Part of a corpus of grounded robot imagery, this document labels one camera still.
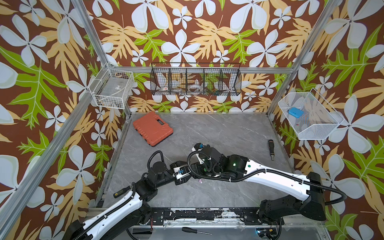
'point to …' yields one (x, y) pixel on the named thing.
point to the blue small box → (295, 112)
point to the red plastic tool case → (152, 128)
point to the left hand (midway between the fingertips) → (189, 164)
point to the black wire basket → (195, 79)
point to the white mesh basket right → (308, 115)
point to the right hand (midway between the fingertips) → (189, 171)
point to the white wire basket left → (111, 88)
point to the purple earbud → (200, 181)
